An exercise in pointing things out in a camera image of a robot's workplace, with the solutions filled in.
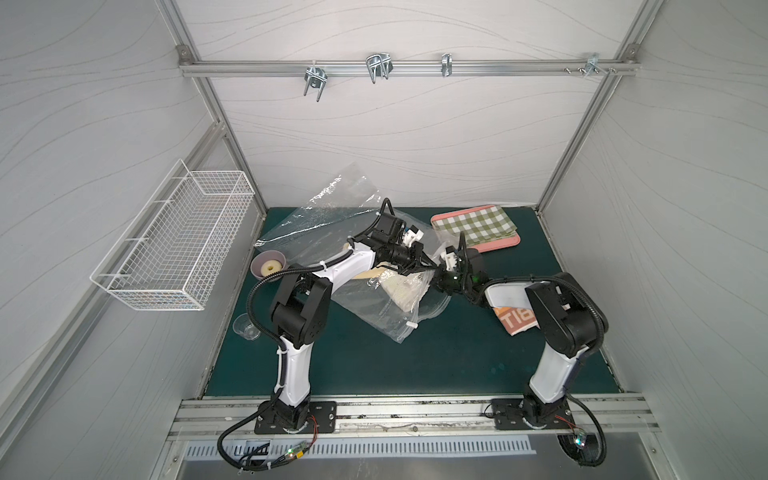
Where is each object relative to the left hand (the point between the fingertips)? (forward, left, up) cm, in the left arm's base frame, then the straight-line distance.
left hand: (439, 268), depth 83 cm
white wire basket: (-6, +65, +15) cm, 67 cm away
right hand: (+4, +5, -10) cm, 12 cm away
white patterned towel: (0, +10, -12) cm, 15 cm away
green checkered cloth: (+31, -20, -16) cm, 40 cm away
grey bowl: (+10, +57, -13) cm, 59 cm away
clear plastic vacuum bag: (+31, +40, -15) cm, 53 cm away
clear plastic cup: (-13, +57, -13) cm, 60 cm away
